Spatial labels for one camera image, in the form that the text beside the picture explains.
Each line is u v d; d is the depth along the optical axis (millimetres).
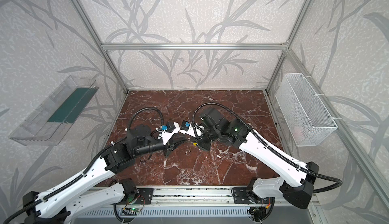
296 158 412
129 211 722
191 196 753
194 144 649
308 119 608
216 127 476
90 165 450
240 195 741
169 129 518
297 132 740
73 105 634
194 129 536
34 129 597
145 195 737
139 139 479
